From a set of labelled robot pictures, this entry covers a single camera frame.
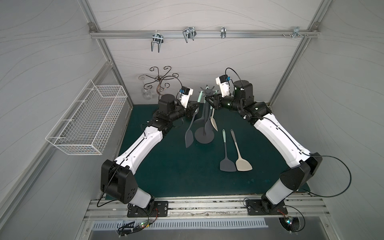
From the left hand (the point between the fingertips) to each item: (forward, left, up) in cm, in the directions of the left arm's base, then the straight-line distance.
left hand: (199, 103), depth 73 cm
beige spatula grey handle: (-18, -26, -33) cm, 46 cm away
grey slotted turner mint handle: (-10, +5, -15) cm, 19 cm away
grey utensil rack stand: (+5, -1, -35) cm, 36 cm away
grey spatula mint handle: (-18, -17, -33) cm, 41 cm away
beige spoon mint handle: (+3, -8, -17) cm, 20 cm away
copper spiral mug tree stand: (+20, +23, -4) cm, 31 cm away
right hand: (0, -4, +5) cm, 6 cm away
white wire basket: (-12, +53, -3) cm, 54 cm away
